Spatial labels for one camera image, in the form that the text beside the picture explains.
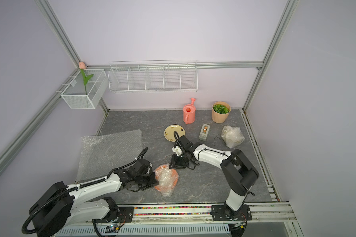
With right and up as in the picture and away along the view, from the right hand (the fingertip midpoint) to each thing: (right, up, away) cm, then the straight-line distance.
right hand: (170, 167), depth 85 cm
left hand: (-6, -9, -3) cm, 11 cm away
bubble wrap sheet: (-1, -12, -8) cm, 15 cm away
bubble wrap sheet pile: (-48, +4, +11) cm, 50 cm away
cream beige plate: (-3, +19, +21) cm, 29 cm away
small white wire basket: (-51, +46, +4) cm, 69 cm away
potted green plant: (+34, +34, +19) cm, 52 cm away
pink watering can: (+12, +34, +20) cm, 41 cm away
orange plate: (-1, -6, -2) cm, 6 cm away
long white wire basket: (-13, +57, +13) cm, 60 cm away
